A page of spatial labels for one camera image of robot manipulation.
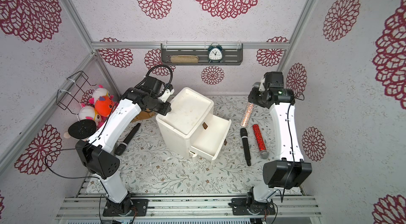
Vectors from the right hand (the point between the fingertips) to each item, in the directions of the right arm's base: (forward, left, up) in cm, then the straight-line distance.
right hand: (252, 94), depth 76 cm
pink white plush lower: (-4, +86, -10) cm, 86 cm away
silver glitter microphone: (-8, +2, -5) cm, 10 cm away
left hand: (-3, +42, -8) cm, 43 cm away
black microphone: (-4, -1, -31) cm, 31 cm away
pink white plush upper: (+13, +86, -10) cm, 88 cm away
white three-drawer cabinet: (-14, +29, -8) cm, 33 cm away
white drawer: (-9, +20, -24) cm, 33 cm away
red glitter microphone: (-16, -10, -30) cm, 35 cm away
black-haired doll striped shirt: (-16, +82, -8) cm, 83 cm away
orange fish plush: (+2, +80, -11) cm, 81 cm away
